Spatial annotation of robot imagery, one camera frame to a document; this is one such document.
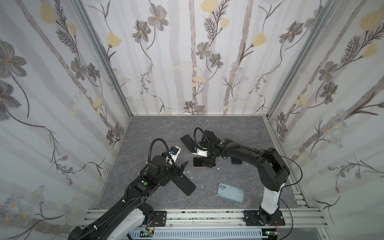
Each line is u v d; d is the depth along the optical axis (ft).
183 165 2.27
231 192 2.75
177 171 2.26
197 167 3.05
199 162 2.72
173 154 2.14
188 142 3.49
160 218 2.41
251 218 2.41
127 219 1.86
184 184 2.85
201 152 2.68
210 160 2.70
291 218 2.45
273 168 1.62
